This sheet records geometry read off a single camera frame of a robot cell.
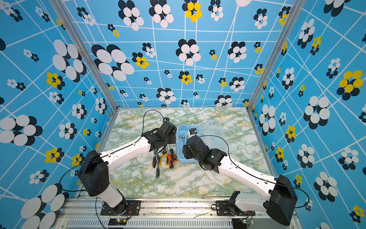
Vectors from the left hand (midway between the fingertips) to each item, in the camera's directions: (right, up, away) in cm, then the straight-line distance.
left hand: (174, 135), depth 87 cm
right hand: (+8, -5, -8) cm, 13 cm away
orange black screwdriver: (-2, -15, +3) cm, 15 cm away
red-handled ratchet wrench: (+5, -2, +14) cm, 15 cm away
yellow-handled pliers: (-7, -12, +7) cm, 16 cm away
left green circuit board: (-28, -43, -14) cm, 53 cm away
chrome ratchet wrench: (-11, -15, +4) cm, 19 cm away
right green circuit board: (+34, -42, -16) cm, 57 cm away
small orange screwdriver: (-13, -17, +2) cm, 21 cm away
